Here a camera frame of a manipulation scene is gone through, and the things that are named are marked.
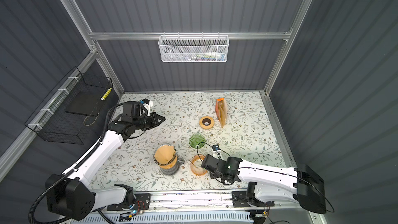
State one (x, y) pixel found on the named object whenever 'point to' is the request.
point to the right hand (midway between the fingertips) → (215, 170)
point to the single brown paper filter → (165, 156)
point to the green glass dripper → (195, 139)
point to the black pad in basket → (85, 102)
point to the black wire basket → (66, 115)
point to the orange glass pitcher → (196, 163)
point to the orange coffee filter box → (221, 110)
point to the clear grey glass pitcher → (173, 170)
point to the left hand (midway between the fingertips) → (165, 118)
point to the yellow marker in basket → (103, 97)
